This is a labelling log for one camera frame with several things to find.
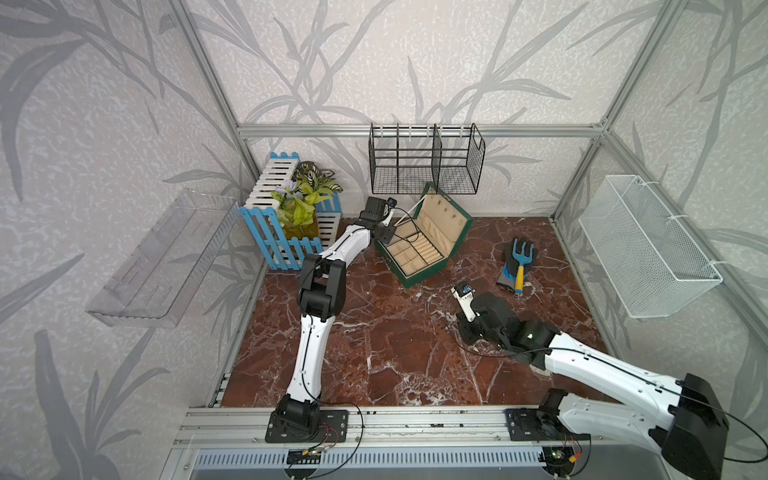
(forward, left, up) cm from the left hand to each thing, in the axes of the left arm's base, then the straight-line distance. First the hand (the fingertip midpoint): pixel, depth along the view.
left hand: (383, 224), depth 108 cm
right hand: (-37, -22, +5) cm, 43 cm away
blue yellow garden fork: (-11, -50, -5) cm, 52 cm away
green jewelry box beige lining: (-8, -14, -3) cm, 16 cm away
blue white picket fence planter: (-14, +34, +18) cm, 41 cm away
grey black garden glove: (-18, -43, -7) cm, 47 cm away
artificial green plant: (-7, +25, +18) cm, 32 cm away
